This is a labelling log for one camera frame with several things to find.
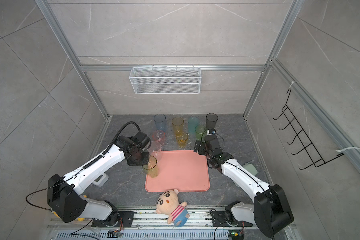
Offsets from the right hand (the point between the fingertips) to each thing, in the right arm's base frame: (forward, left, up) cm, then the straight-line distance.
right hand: (202, 142), depth 87 cm
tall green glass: (-16, +28, +2) cm, 32 cm away
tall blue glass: (+19, +27, -2) cm, 33 cm away
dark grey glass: (+21, -9, -2) cm, 23 cm away
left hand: (-10, +32, +1) cm, 34 cm away
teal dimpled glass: (+21, +4, -6) cm, 22 cm away
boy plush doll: (-31, +19, -5) cm, 37 cm away
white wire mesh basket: (+41, +22, +16) cm, 49 cm away
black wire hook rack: (-22, -42, +18) cm, 51 cm away
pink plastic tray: (-12, +10, -13) cm, 20 cm away
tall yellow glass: (+17, +15, -2) cm, 23 cm away
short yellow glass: (+11, +12, -10) cm, 19 cm away
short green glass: (+18, -2, -10) cm, 21 cm away
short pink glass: (+13, +28, -9) cm, 32 cm away
